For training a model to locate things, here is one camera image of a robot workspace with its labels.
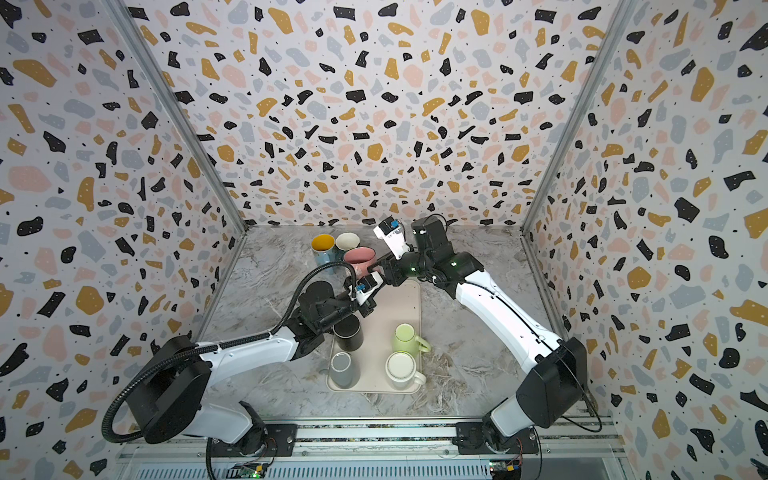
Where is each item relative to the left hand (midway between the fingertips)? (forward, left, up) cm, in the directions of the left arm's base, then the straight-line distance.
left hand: (385, 273), depth 75 cm
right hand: (0, +4, +5) cm, 6 cm away
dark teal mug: (+26, +15, -16) cm, 34 cm away
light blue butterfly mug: (+21, +22, -16) cm, 34 cm away
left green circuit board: (-38, +33, -26) cm, 56 cm away
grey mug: (-19, +11, -16) cm, 27 cm away
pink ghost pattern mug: (+5, +7, 0) cm, 8 cm away
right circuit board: (-39, -29, -26) cm, 55 cm away
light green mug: (-10, -5, -16) cm, 20 cm away
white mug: (-18, -4, -18) cm, 26 cm away
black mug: (-9, +11, -16) cm, 21 cm away
